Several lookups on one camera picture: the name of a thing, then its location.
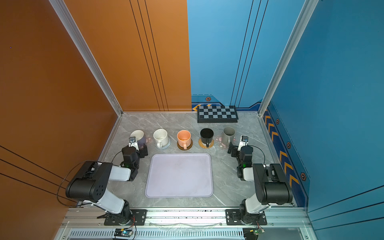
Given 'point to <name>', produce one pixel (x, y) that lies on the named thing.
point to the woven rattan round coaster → (203, 145)
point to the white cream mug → (161, 136)
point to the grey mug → (227, 132)
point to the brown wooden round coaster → (188, 148)
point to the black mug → (206, 134)
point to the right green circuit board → (258, 231)
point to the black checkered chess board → (218, 113)
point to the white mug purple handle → (140, 137)
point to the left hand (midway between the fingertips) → (136, 143)
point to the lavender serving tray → (184, 175)
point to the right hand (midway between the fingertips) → (237, 143)
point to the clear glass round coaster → (165, 146)
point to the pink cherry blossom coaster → (218, 140)
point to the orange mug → (184, 138)
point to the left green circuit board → (123, 232)
